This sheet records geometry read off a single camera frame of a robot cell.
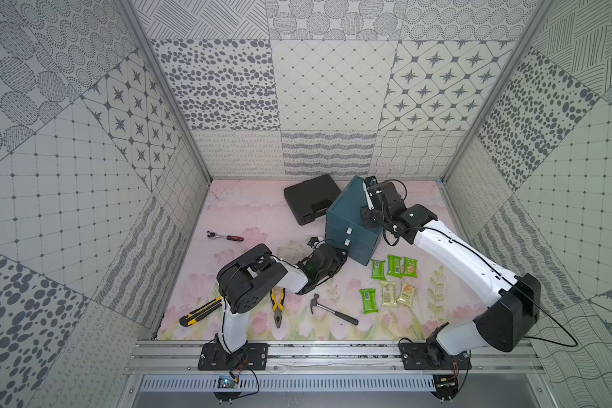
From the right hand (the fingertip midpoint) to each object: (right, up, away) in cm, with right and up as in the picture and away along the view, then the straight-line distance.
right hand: (370, 214), depth 82 cm
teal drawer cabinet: (-8, -5, 0) cm, 9 cm away
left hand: (-4, -13, +8) cm, 16 cm away
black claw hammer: (-10, -33, 0) cm, 35 cm away
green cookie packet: (+5, -21, +9) cm, 23 cm away
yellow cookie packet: (+7, -28, +4) cm, 29 cm away
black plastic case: (-20, +5, +29) cm, 36 cm away
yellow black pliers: (-30, -31, 0) cm, 43 cm away
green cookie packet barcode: (+11, -20, +10) cm, 25 cm away
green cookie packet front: (+17, -20, +10) cm, 29 cm away
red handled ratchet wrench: (-59, -10, +19) cm, 62 cm away
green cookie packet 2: (0, -29, +2) cm, 29 cm away
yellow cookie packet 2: (+14, -28, +4) cm, 31 cm away
